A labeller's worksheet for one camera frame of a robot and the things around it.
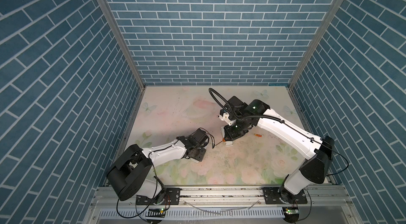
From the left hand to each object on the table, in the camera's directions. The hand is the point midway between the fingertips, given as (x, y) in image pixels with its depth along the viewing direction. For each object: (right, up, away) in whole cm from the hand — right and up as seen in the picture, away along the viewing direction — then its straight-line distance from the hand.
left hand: (200, 154), depth 87 cm
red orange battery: (+33, +10, +4) cm, 35 cm away
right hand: (+12, +13, -13) cm, 23 cm away
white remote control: (+16, +5, +4) cm, 18 cm away
